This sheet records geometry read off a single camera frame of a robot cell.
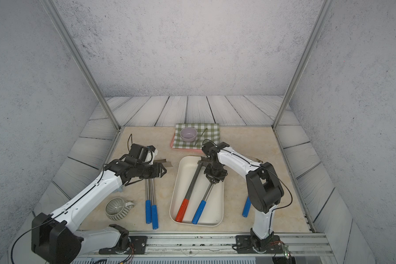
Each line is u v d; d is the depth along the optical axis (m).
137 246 0.73
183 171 0.97
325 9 0.70
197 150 1.07
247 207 0.83
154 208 0.83
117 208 0.83
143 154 0.64
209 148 0.67
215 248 0.72
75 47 0.83
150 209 0.83
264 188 0.48
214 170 0.74
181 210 0.79
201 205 0.78
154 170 0.71
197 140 1.11
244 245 0.72
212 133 1.16
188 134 1.12
